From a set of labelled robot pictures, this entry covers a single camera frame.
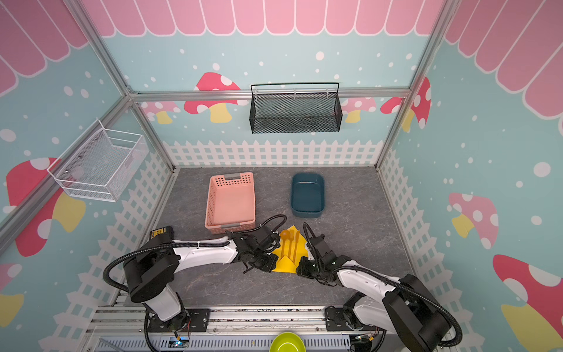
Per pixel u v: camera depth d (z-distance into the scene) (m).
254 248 0.69
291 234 0.95
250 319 0.76
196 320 0.74
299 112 1.45
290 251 0.90
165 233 0.94
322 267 0.67
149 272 0.45
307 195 1.06
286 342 0.70
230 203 1.08
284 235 0.92
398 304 0.42
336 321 0.74
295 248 0.91
